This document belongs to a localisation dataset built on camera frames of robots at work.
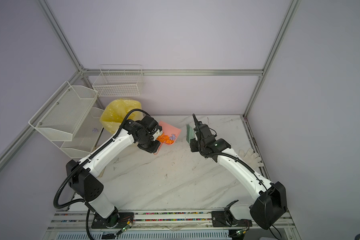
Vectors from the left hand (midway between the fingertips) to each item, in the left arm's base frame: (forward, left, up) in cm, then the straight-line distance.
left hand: (153, 151), depth 78 cm
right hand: (+5, -21, +2) cm, 22 cm away
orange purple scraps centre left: (+8, -10, +1) cm, 13 cm away
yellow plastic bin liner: (+26, +28, +2) cm, 39 cm away
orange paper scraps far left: (+8, -5, 0) cm, 10 cm away
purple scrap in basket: (+18, +40, -4) cm, 44 cm away
